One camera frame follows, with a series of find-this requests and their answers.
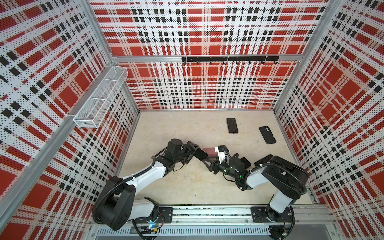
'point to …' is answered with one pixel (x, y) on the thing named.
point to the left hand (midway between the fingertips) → (197, 151)
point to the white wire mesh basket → (92, 113)
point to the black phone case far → (267, 135)
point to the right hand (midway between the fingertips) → (204, 160)
